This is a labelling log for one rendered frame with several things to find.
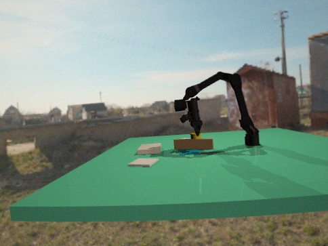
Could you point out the yellow cup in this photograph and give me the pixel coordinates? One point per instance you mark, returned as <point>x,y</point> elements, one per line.
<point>194,136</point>

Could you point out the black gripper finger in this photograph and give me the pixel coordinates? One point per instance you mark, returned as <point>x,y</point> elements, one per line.
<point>197,129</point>

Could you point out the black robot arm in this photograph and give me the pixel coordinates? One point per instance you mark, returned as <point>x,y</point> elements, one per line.
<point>252,134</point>

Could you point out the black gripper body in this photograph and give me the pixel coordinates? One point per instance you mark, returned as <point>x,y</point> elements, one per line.
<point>196,120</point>

